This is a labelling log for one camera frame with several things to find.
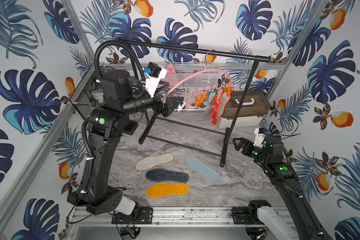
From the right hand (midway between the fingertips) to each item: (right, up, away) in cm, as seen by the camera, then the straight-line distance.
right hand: (240, 141), depth 76 cm
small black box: (-67, +7, +33) cm, 75 cm away
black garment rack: (+3, +4, +30) cm, 30 cm away
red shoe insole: (-11, +19, +10) cm, 24 cm away
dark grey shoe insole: (-41, -21, +12) cm, 48 cm away
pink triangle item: (-36, +37, +14) cm, 54 cm away
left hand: (-33, +21, -25) cm, 47 cm away
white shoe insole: (-22, -15, +17) cm, 32 cm away
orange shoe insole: (-41, -27, +6) cm, 50 cm away
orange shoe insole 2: (-49, -15, +16) cm, 54 cm away
